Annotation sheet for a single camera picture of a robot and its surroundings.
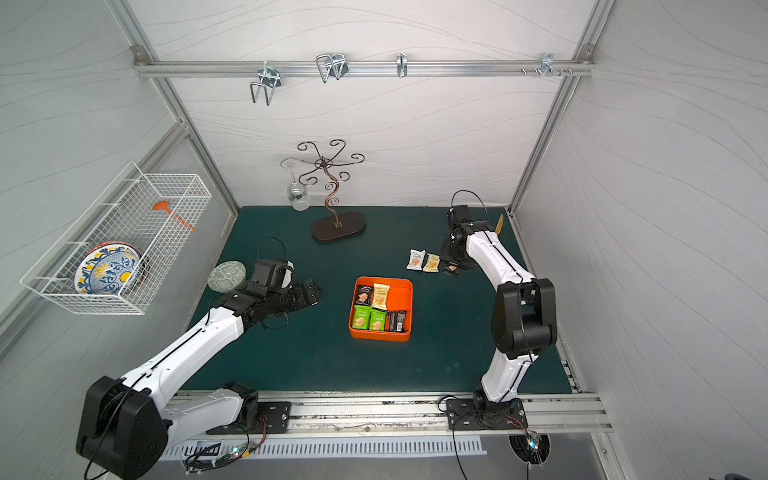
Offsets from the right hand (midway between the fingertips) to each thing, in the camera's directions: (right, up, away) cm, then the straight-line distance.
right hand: (454, 257), depth 92 cm
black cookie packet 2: (-28, -12, +1) cm, 31 cm away
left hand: (-42, -10, -9) cm, 44 cm away
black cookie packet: (-1, -3, -4) cm, 5 cm away
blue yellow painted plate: (-79, 0, -30) cm, 85 cm away
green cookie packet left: (-29, -18, -4) cm, 34 cm away
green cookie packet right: (-24, -19, -4) cm, 31 cm away
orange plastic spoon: (-80, +15, -14) cm, 83 cm away
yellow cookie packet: (-5, -3, +10) cm, 12 cm away
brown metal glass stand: (-44, +9, +19) cm, 49 cm away
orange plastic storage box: (-17, -14, +4) cm, 22 cm away
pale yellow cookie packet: (-23, -13, +3) cm, 27 cm away
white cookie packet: (-11, -2, +12) cm, 16 cm away
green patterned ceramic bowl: (-75, -7, +6) cm, 76 cm away
